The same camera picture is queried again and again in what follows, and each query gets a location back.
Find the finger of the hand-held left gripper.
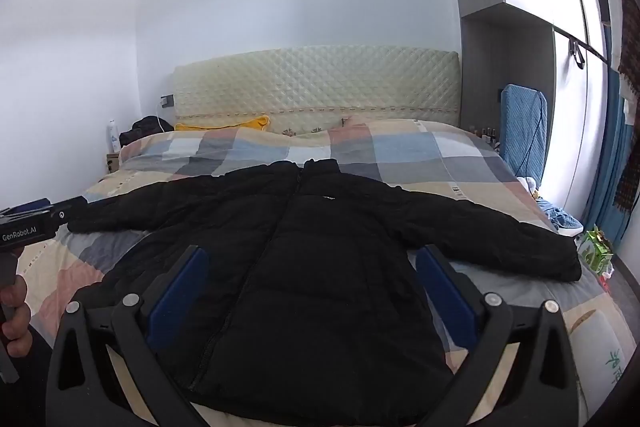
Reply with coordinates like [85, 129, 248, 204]
[48, 195, 102, 222]

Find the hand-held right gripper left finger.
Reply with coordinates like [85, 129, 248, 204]
[45, 245, 211, 427]

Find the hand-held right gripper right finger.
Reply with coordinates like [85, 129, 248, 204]
[415, 245, 602, 427]

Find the black puffer jacket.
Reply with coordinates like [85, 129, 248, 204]
[67, 158, 583, 425]

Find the person's left hand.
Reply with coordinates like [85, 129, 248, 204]
[0, 274, 31, 359]

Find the white bottle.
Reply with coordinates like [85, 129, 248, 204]
[106, 119, 122, 154]

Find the black bag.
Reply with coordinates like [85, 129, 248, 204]
[119, 116, 174, 146]

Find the plush toy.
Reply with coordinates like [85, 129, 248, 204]
[517, 176, 542, 200]

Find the light blue cloth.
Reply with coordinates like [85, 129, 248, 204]
[537, 197, 584, 236]

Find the green packet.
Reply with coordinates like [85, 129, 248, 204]
[577, 227, 616, 279]

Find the checkered bed quilt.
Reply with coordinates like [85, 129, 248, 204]
[15, 117, 637, 427]

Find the row of small bottles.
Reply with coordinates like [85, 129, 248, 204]
[469, 126, 501, 148]

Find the white green-printed sheet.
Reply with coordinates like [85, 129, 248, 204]
[564, 302, 637, 403]

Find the yellow cloth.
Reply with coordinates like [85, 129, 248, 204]
[175, 116, 272, 134]

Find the blue towel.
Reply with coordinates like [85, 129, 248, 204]
[501, 83, 549, 192]

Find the cream quilted headboard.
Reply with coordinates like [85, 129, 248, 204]
[172, 47, 461, 136]

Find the brown patterned cloth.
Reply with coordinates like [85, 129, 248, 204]
[614, 0, 640, 214]

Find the white charging cable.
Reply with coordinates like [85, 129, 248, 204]
[154, 103, 174, 131]

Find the black cable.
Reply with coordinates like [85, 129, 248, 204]
[517, 89, 547, 178]

